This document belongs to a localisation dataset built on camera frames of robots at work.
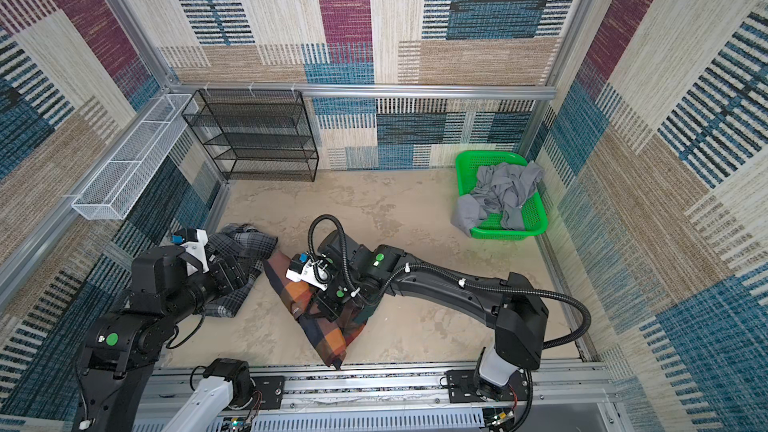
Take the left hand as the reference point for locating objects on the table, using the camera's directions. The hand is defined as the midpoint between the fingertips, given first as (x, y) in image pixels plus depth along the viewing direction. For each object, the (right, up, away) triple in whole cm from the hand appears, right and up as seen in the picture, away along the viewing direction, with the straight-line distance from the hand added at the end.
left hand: (240, 260), depth 65 cm
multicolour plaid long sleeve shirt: (+21, -16, -3) cm, 26 cm away
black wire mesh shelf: (-16, +37, +45) cm, 61 cm away
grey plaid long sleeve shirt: (-13, -2, +30) cm, 33 cm away
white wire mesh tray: (-32, +15, +5) cm, 35 cm away
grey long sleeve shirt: (+70, +17, +40) cm, 82 cm away
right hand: (+15, -13, +1) cm, 20 cm away
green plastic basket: (+67, +4, +37) cm, 77 cm away
